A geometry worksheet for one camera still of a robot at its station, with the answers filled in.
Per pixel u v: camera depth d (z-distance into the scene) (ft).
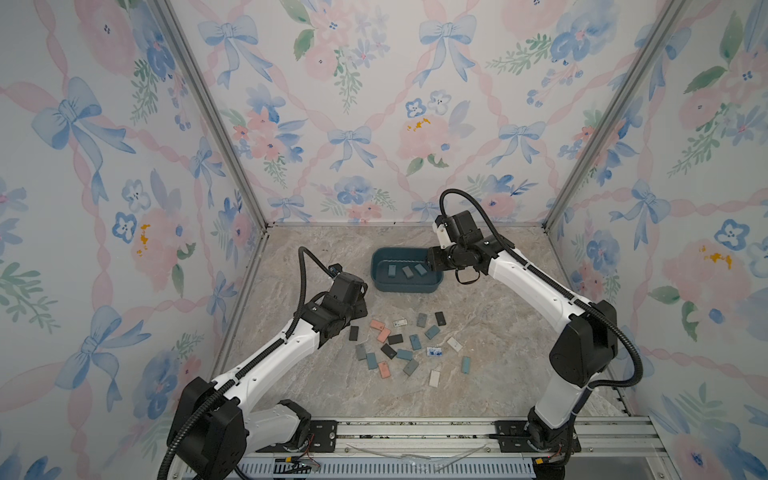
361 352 2.88
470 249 2.09
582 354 1.64
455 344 2.89
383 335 2.97
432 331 3.03
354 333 3.02
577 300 1.58
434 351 2.88
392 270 3.48
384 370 2.75
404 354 2.90
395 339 2.98
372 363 2.84
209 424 1.30
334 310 2.02
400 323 3.04
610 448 2.44
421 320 3.10
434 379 2.74
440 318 3.11
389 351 2.88
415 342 2.96
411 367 2.80
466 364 2.80
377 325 3.04
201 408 1.27
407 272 3.45
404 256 3.56
